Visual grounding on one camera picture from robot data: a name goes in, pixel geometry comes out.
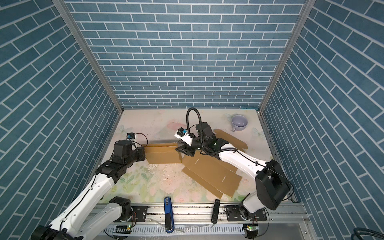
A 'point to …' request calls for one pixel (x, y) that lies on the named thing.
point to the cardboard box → (162, 153)
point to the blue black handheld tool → (168, 218)
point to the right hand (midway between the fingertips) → (177, 143)
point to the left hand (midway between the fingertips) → (144, 148)
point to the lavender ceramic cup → (239, 122)
